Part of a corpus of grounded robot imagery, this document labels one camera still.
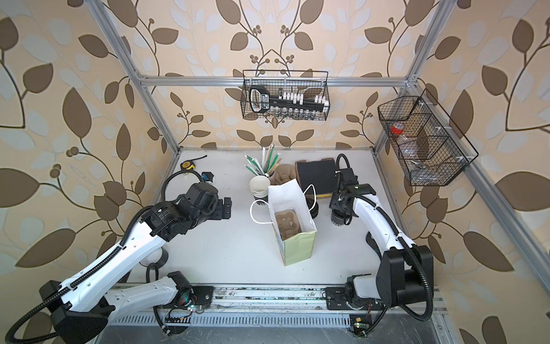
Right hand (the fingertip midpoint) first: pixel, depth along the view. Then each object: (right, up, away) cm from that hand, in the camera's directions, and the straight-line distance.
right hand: (342, 206), depth 85 cm
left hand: (-47, +4, -12) cm, 49 cm away
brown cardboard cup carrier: (-22, -8, +7) cm, 25 cm away
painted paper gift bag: (-18, -12, -13) cm, 26 cm away
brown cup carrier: (-24, +13, +22) cm, 35 cm away
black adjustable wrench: (+13, -15, +1) cm, 20 cm away
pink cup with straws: (-31, +16, +14) cm, 38 cm away
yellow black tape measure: (-74, +18, +26) cm, 80 cm away
